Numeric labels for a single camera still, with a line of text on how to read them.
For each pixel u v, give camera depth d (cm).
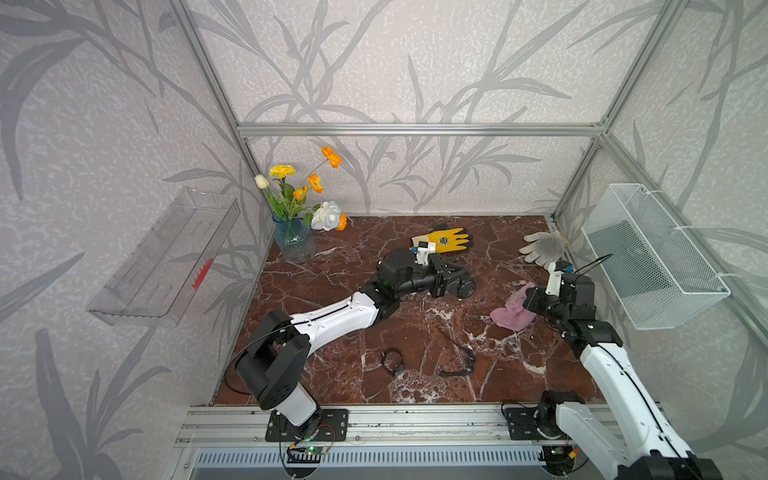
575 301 60
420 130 186
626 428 44
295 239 99
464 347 87
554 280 72
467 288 70
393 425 75
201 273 65
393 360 85
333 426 72
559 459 72
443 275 67
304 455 72
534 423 73
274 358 44
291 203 87
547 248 111
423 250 75
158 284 68
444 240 111
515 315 90
